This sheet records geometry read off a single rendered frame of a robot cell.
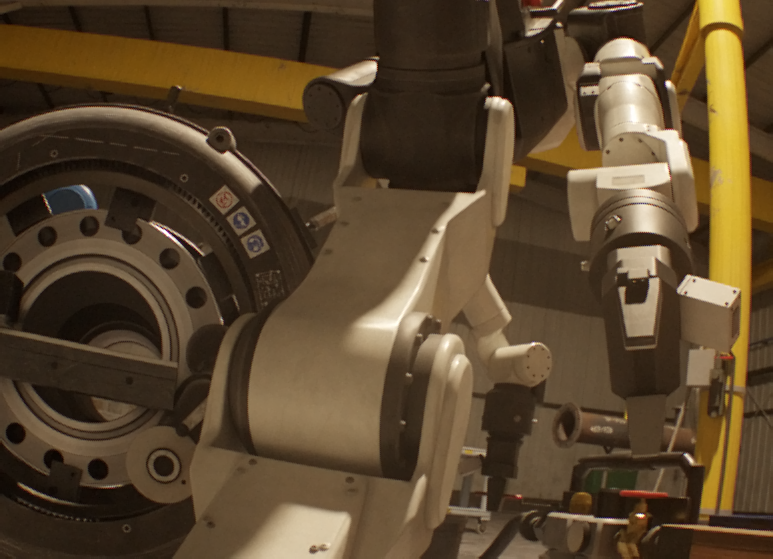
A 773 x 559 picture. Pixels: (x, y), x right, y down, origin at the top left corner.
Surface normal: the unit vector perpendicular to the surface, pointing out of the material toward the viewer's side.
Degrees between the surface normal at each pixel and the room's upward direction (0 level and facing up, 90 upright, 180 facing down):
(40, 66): 90
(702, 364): 90
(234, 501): 41
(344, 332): 57
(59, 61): 90
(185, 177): 90
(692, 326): 139
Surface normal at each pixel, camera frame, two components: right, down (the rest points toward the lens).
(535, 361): 0.49, -0.15
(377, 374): -0.21, -0.38
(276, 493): -0.04, -0.90
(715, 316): -0.66, 0.55
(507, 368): -0.86, -0.26
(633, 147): -0.22, 0.58
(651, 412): -0.26, -0.81
